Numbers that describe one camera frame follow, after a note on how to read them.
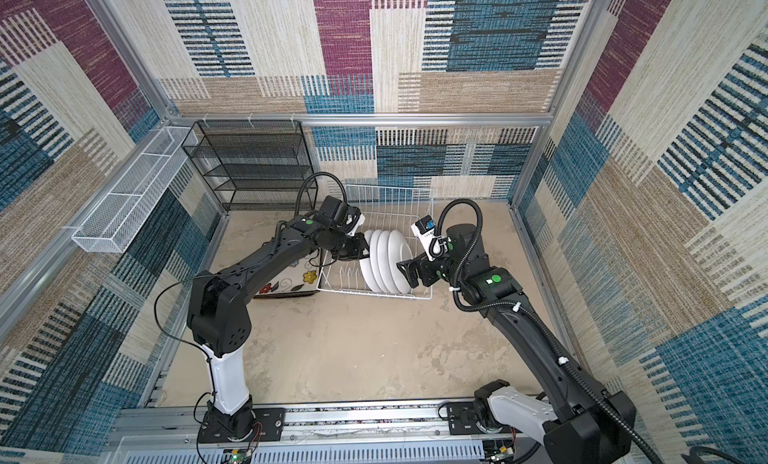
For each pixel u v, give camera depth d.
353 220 0.78
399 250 0.89
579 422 0.37
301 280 0.96
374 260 0.85
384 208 1.15
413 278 0.66
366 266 0.84
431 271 0.65
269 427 0.73
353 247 0.78
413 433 0.73
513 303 0.48
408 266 0.65
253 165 1.09
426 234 0.64
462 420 0.73
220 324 0.49
